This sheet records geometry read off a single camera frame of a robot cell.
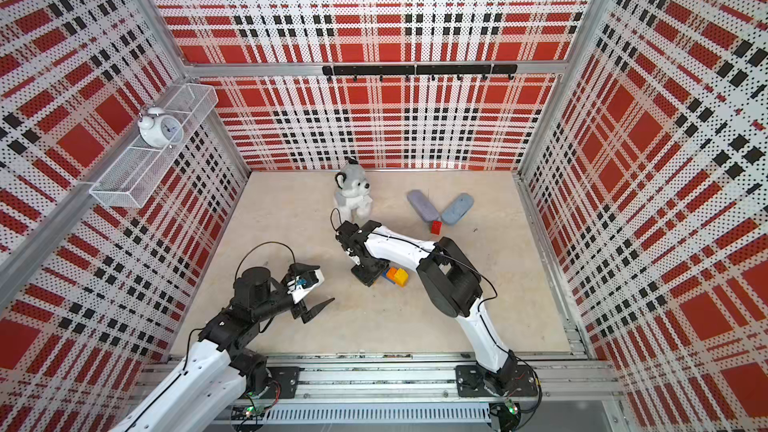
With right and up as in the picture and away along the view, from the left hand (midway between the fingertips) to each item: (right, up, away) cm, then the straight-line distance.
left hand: (327, 279), depth 80 cm
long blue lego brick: (+15, -1, +9) cm, 18 cm away
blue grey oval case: (+41, +19, +27) cm, 52 cm away
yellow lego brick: (+20, -1, +7) cm, 21 cm away
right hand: (+13, -1, +11) cm, 17 cm away
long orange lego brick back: (+17, 0, +8) cm, 19 cm away
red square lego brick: (+32, +12, +22) cm, 41 cm away
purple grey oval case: (+28, +20, +28) cm, 45 cm away
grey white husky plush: (+4, +23, +16) cm, 28 cm away
